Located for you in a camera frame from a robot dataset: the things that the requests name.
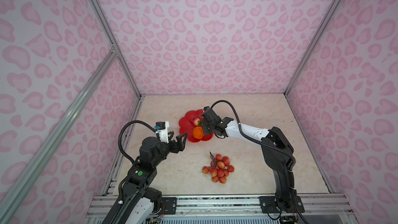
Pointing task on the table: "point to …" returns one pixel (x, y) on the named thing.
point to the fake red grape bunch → (219, 169)
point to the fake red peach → (198, 122)
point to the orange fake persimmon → (198, 132)
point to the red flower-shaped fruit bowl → (186, 126)
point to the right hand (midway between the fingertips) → (207, 124)
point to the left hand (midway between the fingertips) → (181, 131)
